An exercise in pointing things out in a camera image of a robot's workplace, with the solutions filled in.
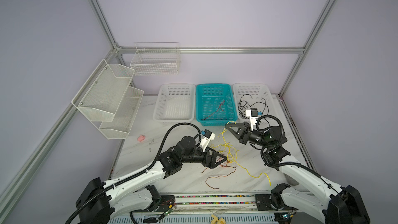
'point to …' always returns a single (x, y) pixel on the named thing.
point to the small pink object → (141, 138)
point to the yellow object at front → (215, 220)
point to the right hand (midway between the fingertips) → (226, 128)
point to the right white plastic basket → (256, 96)
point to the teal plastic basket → (215, 104)
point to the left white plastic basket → (175, 103)
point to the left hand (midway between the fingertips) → (221, 157)
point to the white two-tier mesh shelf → (108, 99)
